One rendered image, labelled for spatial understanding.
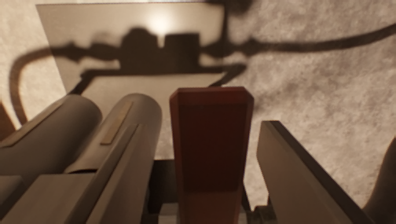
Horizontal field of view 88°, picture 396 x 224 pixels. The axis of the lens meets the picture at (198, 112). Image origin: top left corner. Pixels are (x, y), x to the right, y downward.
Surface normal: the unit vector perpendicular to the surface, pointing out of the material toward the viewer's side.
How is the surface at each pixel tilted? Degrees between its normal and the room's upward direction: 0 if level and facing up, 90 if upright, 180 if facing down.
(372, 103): 0
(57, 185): 90
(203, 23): 0
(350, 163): 0
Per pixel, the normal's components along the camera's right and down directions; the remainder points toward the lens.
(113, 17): 0.03, 0.49
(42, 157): 0.76, -0.58
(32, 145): 0.46, -0.78
